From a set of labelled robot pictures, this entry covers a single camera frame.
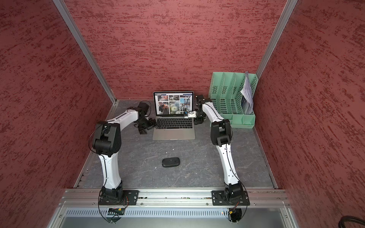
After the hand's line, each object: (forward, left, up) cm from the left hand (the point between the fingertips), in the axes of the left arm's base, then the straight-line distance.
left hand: (152, 131), depth 98 cm
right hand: (+13, -33, -2) cm, 35 cm away
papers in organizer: (+17, -66, +18) cm, 70 cm away
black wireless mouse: (-21, -15, -1) cm, 26 cm away
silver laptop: (+18, -11, +4) cm, 22 cm away
